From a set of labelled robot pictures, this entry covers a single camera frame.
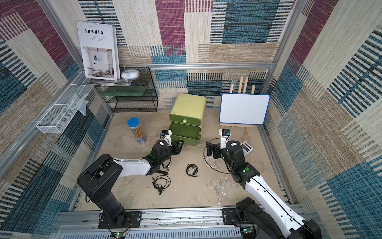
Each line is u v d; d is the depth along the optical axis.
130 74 0.87
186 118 0.89
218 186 0.83
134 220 0.73
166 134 0.80
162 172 0.87
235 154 0.58
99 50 0.78
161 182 0.86
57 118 0.72
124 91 0.99
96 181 0.46
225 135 0.66
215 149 0.69
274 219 0.46
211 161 0.92
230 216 0.74
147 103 1.19
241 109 0.97
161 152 0.70
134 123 0.88
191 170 0.90
